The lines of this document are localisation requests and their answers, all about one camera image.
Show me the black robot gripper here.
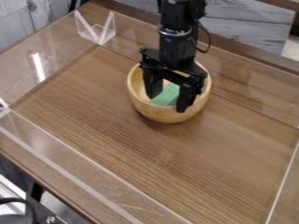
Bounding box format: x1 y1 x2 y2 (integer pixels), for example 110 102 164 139
140 28 208 113

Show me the green rectangular block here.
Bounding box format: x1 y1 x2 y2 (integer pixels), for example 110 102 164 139
150 83 180 106

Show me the brown wooden bowl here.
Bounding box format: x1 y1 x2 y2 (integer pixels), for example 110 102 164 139
127 64 211 123

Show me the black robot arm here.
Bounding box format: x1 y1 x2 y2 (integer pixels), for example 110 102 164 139
140 0 208 113

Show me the black metal table leg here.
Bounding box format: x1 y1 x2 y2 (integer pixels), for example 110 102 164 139
27 182 44 202

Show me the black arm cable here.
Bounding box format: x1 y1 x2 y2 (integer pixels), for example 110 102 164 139
191 21 212 54

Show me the clear acrylic corner bracket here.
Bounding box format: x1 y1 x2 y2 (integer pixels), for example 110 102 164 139
73 10 116 46

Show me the clear acrylic tray wall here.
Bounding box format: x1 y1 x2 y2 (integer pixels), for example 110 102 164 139
0 106 192 224

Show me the black cable under table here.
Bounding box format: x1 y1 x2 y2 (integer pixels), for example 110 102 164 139
0 196 40 224

